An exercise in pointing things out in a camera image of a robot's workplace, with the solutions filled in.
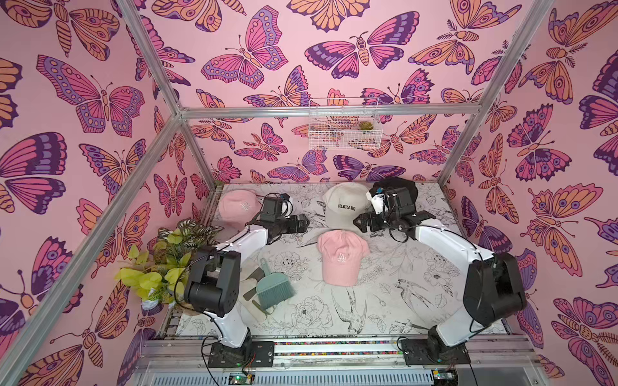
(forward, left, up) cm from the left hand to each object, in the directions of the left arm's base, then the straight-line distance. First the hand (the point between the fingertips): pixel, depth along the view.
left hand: (302, 221), depth 95 cm
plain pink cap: (-12, -15, -4) cm, 20 cm away
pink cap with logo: (+9, +28, -3) cm, 29 cm away
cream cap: (+12, -18, -3) cm, 22 cm away
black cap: (+22, -41, -1) cm, 47 cm away
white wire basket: (+37, -18, +16) cm, 44 cm away
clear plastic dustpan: (-32, +12, -9) cm, 35 cm away
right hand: (-2, -24, +5) cm, 25 cm away
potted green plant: (-30, +37, +15) cm, 50 cm away
